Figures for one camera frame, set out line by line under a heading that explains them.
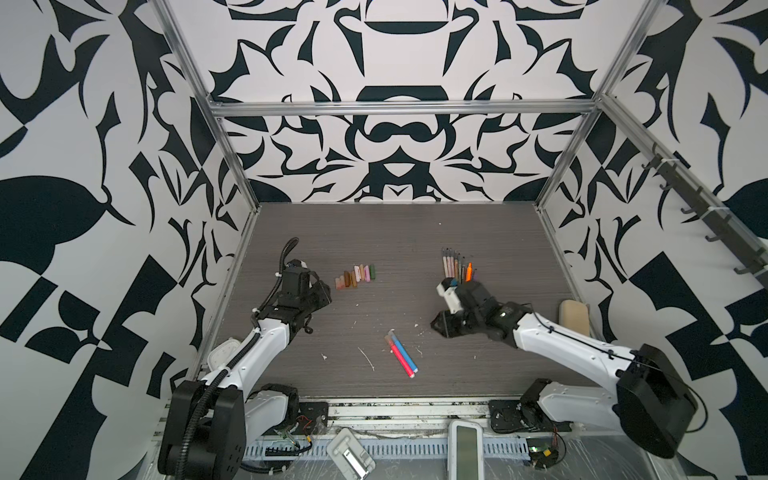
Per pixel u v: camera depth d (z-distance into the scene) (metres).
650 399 0.40
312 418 0.73
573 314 0.89
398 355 0.84
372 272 1.01
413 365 0.82
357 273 0.99
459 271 1.01
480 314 0.64
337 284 0.97
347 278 0.99
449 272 1.01
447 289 0.77
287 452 0.73
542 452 0.71
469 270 1.02
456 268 1.02
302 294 0.68
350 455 0.68
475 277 0.99
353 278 0.99
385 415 0.76
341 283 0.97
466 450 0.68
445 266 1.02
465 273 1.00
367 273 1.00
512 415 0.73
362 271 1.00
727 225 0.55
